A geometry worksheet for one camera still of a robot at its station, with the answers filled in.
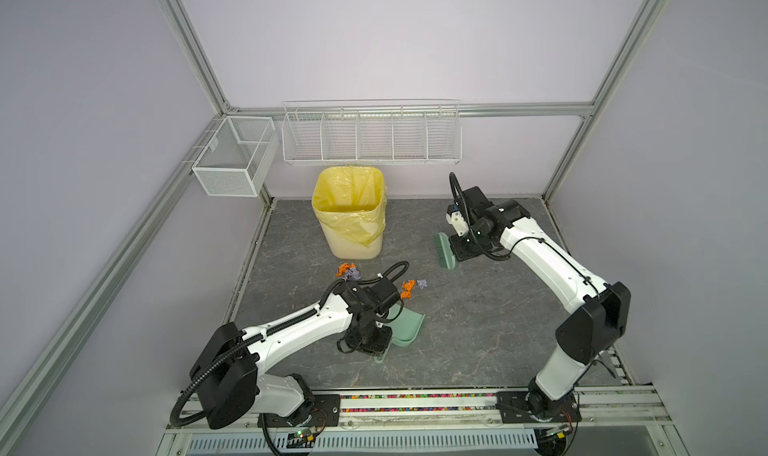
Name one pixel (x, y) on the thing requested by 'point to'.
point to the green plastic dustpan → (404, 329)
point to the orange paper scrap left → (407, 289)
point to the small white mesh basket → (238, 157)
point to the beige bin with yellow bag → (349, 203)
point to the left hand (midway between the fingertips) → (377, 357)
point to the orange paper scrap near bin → (343, 267)
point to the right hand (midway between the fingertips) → (460, 253)
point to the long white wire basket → (372, 132)
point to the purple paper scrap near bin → (353, 273)
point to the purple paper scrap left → (422, 283)
